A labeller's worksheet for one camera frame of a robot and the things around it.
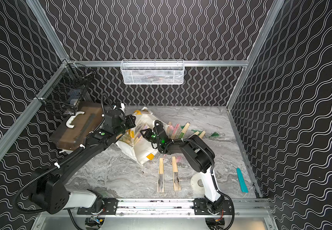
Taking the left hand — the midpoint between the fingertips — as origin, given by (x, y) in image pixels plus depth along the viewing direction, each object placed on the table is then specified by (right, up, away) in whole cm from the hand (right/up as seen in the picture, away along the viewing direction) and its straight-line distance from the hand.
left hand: (135, 113), depth 80 cm
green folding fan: (+31, -9, +26) cm, 42 cm away
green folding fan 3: (+52, -14, +24) cm, 59 cm away
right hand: (0, -10, +13) cm, 17 cm away
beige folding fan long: (+23, -37, +4) cm, 44 cm away
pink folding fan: (+24, -11, +25) cm, 37 cm away
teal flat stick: (+61, -41, +1) cm, 74 cm away
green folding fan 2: (+38, -12, +24) cm, 47 cm away
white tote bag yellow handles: (-2, -19, +13) cm, 23 cm away
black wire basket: (-49, +16, +13) cm, 53 cm away
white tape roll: (+35, -41, +2) cm, 54 cm away
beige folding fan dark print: (+14, -39, +2) cm, 42 cm away
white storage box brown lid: (-40, -11, +7) cm, 42 cm away
